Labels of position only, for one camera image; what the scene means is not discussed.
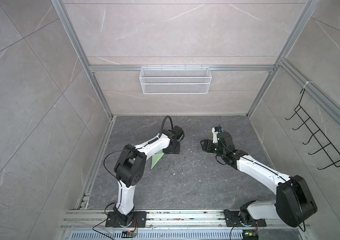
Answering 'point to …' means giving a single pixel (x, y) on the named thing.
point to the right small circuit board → (250, 235)
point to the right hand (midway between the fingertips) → (204, 140)
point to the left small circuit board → (127, 234)
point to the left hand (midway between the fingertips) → (174, 147)
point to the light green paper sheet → (156, 157)
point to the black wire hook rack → (321, 151)
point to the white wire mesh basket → (176, 80)
